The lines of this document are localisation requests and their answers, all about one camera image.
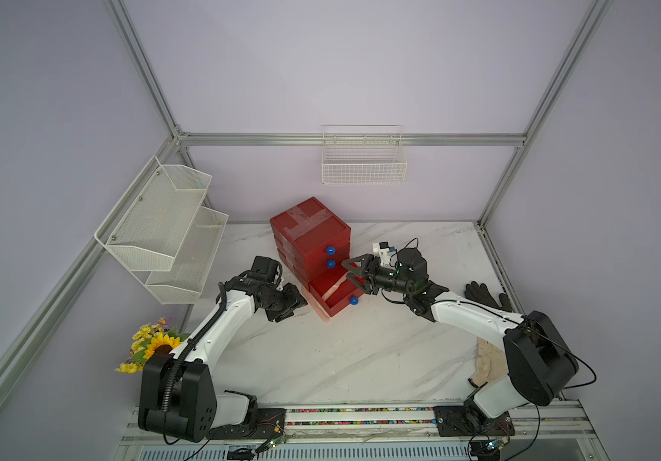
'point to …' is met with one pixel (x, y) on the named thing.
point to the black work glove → (480, 293)
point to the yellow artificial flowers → (152, 339)
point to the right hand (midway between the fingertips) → (345, 272)
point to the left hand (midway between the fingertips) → (301, 309)
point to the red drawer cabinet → (313, 244)
